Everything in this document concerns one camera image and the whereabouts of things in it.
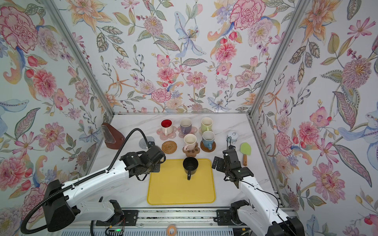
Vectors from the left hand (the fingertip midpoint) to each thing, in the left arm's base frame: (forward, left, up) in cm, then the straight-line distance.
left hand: (158, 166), depth 79 cm
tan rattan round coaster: (+19, -3, -12) cm, 23 cm away
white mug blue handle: (+21, -29, -4) cm, 36 cm away
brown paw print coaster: (+15, -19, -12) cm, 27 cm away
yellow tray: (-6, -5, -13) cm, 15 cm away
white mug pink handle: (+22, -18, -6) cm, 29 cm away
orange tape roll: (-26, -7, -12) cm, 30 cm away
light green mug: (+32, -29, -3) cm, 43 cm away
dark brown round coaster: (+16, -28, -11) cm, 35 cm away
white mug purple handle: (+33, -15, -5) cm, 37 cm away
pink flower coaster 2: (+34, -21, -12) cm, 41 cm away
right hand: (+4, -35, -4) cm, 35 cm away
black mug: (+3, -17, -6) cm, 19 cm away
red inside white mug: (+33, -1, -6) cm, 34 cm away
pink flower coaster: (+29, -3, -12) cm, 31 cm away
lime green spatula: (+18, -55, -13) cm, 59 cm away
